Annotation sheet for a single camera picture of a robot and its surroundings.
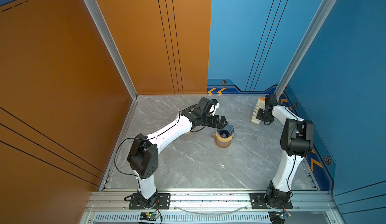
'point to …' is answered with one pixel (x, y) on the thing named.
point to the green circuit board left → (149, 216)
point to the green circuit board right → (278, 217)
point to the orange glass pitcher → (221, 142)
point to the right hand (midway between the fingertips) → (260, 117)
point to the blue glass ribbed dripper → (226, 131)
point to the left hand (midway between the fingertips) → (222, 121)
